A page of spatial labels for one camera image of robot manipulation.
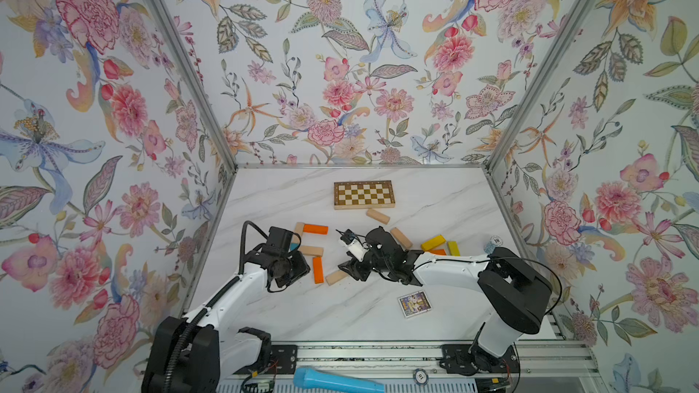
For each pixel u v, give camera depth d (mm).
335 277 890
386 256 678
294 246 949
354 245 750
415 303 824
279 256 644
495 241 907
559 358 754
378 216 1036
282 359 725
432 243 957
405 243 957
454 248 953
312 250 973
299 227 1008
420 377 719
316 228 1006
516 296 453
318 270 906
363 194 1079
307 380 678
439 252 953
